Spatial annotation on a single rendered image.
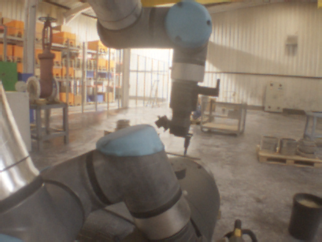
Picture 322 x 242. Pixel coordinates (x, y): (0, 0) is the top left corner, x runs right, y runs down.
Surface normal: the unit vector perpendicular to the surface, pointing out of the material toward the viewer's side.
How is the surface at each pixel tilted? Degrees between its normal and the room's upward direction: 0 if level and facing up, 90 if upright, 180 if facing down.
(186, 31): 91
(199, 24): 91
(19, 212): 73
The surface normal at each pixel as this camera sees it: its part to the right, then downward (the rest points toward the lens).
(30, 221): 0.84, -0.20
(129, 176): 0.00, 0.13
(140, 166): 0.22, 0.07
